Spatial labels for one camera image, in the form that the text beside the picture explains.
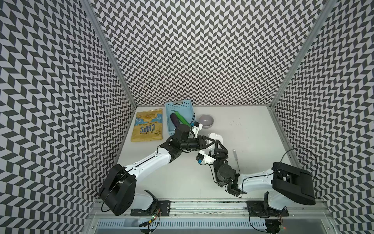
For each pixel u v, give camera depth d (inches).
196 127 29.1
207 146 27.2
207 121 41.4
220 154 26.7
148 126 41.2
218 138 30.5
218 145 28.0
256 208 29.0
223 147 28.3
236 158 35.9
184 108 45.8
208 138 29.4
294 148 39.0
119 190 16.1
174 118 42.3
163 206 28.7
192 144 26.7
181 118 43.2
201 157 26.4
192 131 26.8
